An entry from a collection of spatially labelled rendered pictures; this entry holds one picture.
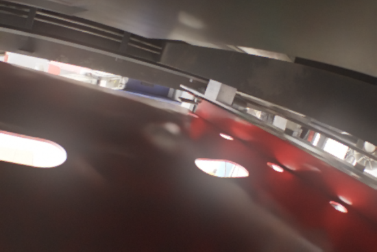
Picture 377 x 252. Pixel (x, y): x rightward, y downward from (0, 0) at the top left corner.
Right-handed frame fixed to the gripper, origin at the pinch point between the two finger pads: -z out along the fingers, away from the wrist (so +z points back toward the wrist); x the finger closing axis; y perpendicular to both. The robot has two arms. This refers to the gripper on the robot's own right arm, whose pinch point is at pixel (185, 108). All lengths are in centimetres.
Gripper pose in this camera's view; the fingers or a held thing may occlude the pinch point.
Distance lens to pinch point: 60.3
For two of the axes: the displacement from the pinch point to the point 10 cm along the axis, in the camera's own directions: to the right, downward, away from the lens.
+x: 3.1, -9.3, -1.7
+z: 8.0, 1.6, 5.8
